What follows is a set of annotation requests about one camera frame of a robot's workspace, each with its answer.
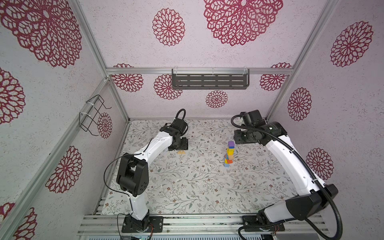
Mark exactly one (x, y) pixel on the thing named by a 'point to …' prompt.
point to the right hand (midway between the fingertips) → (238, 134)
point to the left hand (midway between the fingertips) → (180, 149)
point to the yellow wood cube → (230, 153)
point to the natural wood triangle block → (181, 152)
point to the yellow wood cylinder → (226, 161)
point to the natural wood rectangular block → (230, 157)
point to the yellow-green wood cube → (230, 150)
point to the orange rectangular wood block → (229, 161)
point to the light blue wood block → (227, 165)
